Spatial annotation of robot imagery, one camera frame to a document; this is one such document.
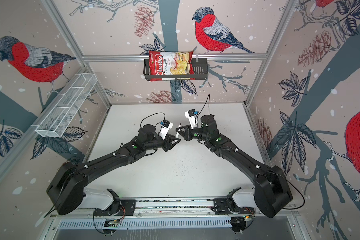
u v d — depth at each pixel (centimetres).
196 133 68
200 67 95
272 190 41
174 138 76
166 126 70
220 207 73
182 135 73
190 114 69
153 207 75
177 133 75
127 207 73
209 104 56
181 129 74
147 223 70
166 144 68
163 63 88
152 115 59
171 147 73
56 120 71
